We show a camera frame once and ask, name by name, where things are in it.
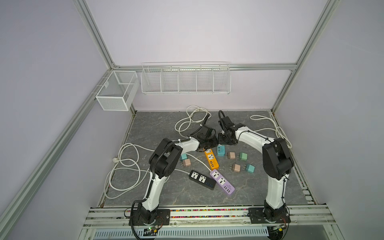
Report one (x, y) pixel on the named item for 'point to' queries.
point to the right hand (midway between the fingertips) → (222, 141)
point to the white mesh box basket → (118, 93)
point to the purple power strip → (221, 180)
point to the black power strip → (202, 179)
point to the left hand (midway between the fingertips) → (220, 145)
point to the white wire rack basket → (186, 78)
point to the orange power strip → (212, 162)
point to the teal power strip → (220, 150)
